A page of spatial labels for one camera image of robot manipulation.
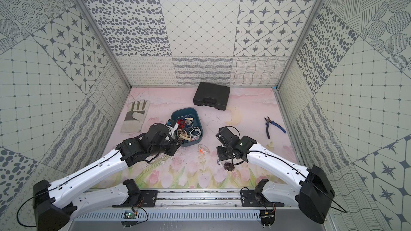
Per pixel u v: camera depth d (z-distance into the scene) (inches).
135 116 40.8
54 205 15.4
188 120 39.6
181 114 39.8
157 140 22.4
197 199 30.0
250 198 29.2
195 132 37.3
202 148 34.7
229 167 30.8
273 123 39.7
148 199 29.0
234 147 22.6
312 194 15.5
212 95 45.0
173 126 27.1
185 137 35.5
